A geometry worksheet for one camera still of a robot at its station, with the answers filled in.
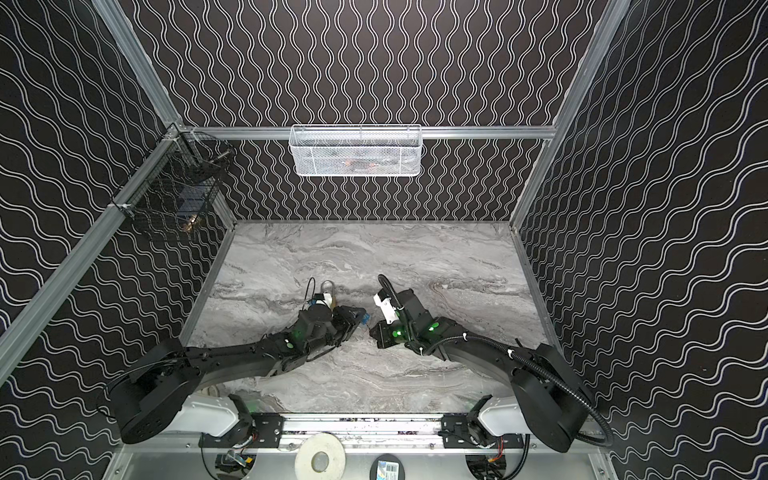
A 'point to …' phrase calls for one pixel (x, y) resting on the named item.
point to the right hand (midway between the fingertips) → (372, 333)
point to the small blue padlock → (366, 318)
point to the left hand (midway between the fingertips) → (376, 317)
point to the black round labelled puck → (387, 467)
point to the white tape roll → (324, 443)
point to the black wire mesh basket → (178, 181)
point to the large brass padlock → (327, 286)
